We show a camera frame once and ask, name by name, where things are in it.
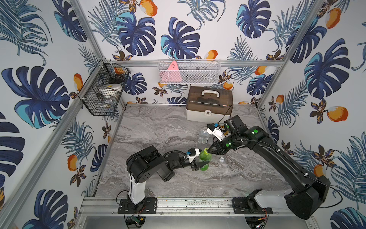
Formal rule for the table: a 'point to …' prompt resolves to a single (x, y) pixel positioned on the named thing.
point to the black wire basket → (101, 92)
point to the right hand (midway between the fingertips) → (210, 149)
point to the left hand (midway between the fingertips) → (206, 154)
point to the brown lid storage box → (209, 104)
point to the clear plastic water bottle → (204, 135)
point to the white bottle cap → (221, 159)
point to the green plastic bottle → (205, 158)
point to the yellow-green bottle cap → (205, 150)
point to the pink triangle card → (172, 74)
